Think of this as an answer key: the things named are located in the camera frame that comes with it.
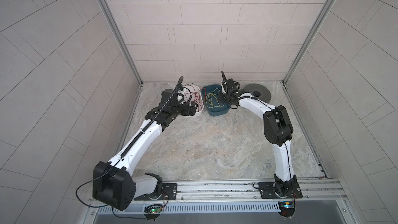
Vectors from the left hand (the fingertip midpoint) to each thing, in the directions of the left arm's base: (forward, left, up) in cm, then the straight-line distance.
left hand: (194, 102), depth 79 cm
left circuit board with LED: (-44, +16, -17) cm, 49 cm away
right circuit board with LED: (-43, -42, -21) cm, 64 cm away
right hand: (+15, -14, -15) cm, 25 cm away
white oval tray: (+25, +1, -16) cm, 30 cm away
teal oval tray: (+7, -12, -19) cm, 24 cm away
